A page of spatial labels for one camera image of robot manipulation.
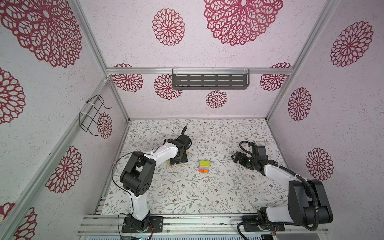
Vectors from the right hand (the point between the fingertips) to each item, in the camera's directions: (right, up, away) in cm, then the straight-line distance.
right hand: (237, 156), depth 92 cm
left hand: (-36, -4, +2) cm, 36 cm away
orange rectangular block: (-20, -8, 0) cm, 21 cm away
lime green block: (-20, -5, +5) cm, 21 cm away
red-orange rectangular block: (-23, -8, 0) cm, 24 cm away
